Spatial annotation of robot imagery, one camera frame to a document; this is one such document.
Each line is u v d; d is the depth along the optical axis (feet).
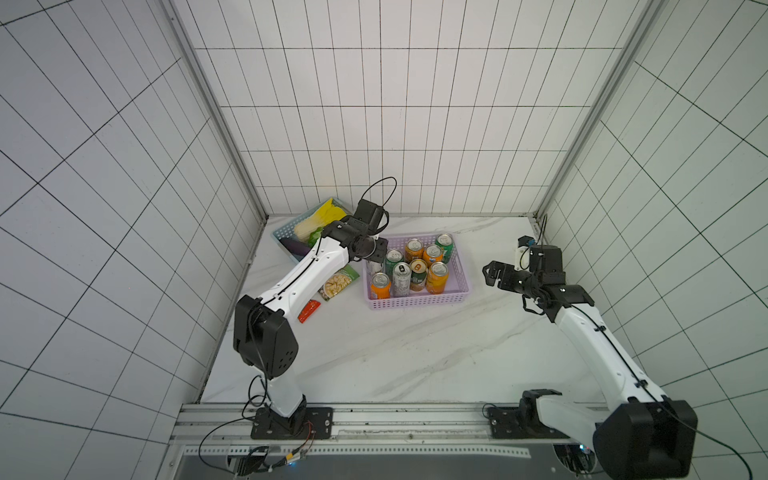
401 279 2.80
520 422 2.36
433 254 3.11
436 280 2.98
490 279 2.44
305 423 2.32
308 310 3.02
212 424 2.48
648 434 1.24
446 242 3.19
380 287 2.87
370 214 2.10
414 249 3.12
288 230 3.54
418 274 2.96
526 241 2.38
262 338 1.45
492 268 2.44
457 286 3.20
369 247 2.37
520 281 2.24
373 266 2.87
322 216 3.61
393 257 3.08
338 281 3.29
